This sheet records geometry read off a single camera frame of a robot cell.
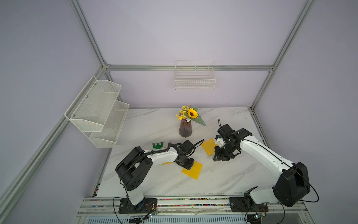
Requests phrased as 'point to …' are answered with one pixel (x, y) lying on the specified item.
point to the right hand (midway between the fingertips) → (218, 161)
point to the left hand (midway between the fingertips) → (188, 167)
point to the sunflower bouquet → (188, 114)
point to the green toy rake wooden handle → (157, 146)
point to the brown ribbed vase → (185, 129)
